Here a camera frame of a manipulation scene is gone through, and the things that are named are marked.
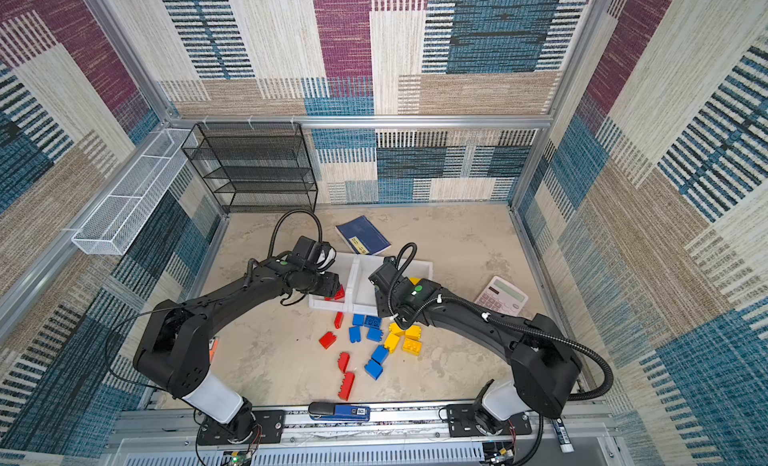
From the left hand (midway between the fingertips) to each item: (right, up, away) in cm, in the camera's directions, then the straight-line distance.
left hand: (332, 280), depth 90 cm
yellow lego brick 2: (+18, -13, -1) cm, 23 cm away
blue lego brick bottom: (+13, -22, -9) cm, 27 cm away
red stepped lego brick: (+6, -26, -11) cm, 29 cm away
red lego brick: (+4, -21, -7) cm, 22 cm away
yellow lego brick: (+22, +4, -26) cm, 34 cm away
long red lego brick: (+1, -5, +5) cm, 7 cm away
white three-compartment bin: (+8, -5, +5) cm, 11 cm away
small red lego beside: (+2, -12, 0) cm, 12 cm away
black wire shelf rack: (-32, +38, +21) cm, 54 cm away
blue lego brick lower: (+14, -20, -5) cm, 25 cm away
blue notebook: (+7, +13, +20) cm, 25 cm away
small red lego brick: (-1, -17, -2) cm, 17 cm away
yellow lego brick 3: (+24, -14, -3) cm, 28 cm away
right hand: (+17, -6, -6) cm, 19 cm away
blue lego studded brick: (+12, -12, 0) cm, 17 cm away
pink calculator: (+52, -6, +4) cm, 53 cm away
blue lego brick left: (+7, -15, -2) cm, 17 cm away
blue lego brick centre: (+13, -15, -2) cm, 20 cm away
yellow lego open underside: (+23, -18, -3) cm, 30 cm away
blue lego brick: (+8, -11, 0) cm, 14 cm away
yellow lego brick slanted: (+17, -16, -5) cm, 24 cm away
